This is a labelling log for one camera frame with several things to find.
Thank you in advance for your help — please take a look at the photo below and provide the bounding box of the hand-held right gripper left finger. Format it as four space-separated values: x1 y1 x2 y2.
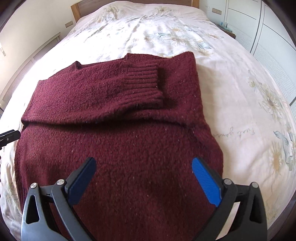
21 157 97 241

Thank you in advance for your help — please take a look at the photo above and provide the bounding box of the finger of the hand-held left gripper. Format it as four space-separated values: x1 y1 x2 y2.
0 130 21 147

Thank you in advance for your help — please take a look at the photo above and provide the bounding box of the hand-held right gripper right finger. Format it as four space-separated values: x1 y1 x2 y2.
191 158 268 241

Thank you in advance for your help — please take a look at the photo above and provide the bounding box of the maroon knit sweater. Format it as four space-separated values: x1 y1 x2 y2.
14 51 223 241

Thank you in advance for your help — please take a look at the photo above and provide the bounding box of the wooden headboard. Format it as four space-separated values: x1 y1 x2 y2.
70 0 200 17

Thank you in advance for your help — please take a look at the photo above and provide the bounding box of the wooden nightstand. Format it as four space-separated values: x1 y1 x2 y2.
217 23 236 39

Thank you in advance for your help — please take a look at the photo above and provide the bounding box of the white wardrobe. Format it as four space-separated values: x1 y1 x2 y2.
223 0 296 105

